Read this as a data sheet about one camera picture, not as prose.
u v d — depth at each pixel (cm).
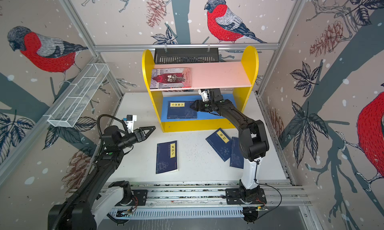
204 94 85
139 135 68
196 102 83
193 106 87
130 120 71
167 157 87
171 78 71
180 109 93
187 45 95
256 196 68
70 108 73
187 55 96
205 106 81
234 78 72
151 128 74
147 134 68
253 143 51
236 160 85
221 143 93
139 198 73
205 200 73
